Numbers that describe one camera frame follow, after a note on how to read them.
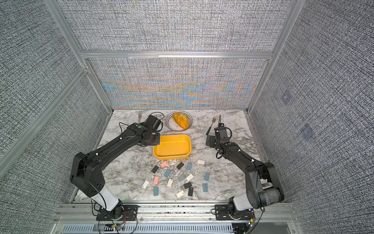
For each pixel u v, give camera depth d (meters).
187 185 0.83
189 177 0.86
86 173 0.43
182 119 1.05
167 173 0.88
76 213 0.75
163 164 0.90
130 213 0.73
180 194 0.80
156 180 0.84
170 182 0.83
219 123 0.82
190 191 0.80
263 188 0.43
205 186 0.82
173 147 1.01
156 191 0.80
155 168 0.89
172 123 1.07
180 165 0.90
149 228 0.70
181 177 0.86
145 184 0.83
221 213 0.73
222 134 0.70
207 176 0.86
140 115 1.17
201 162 0.91
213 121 1.13
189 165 0.90
